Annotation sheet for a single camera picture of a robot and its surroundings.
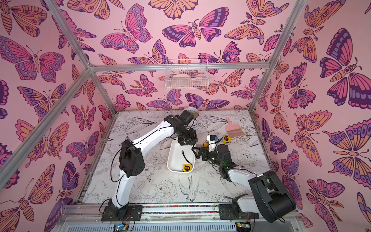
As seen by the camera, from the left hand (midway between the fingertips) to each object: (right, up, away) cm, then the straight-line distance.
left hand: (197, 141), depth 86 cm
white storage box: (-11, -10, +5) cm, 16 cm away
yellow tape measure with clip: (+21, 0, +14) cm, 25 cm away
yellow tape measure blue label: (+6, -3, +12) cm, 14 cm away
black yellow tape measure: (-7, -16, +1) cm, 18 cm away
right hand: (-2, -5, -2) cm, 6 cm away
